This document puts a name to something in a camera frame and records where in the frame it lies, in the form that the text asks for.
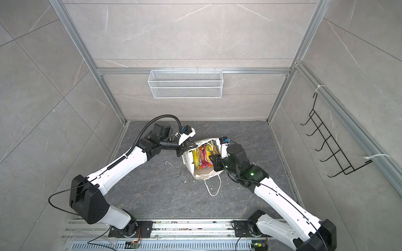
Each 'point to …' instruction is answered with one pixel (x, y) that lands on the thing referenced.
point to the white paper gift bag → (202, 173)
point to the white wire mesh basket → (186, 83)
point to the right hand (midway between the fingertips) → (210, 155)
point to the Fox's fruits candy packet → (204, 161)
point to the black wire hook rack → (337, 155)
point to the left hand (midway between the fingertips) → (196, 142)
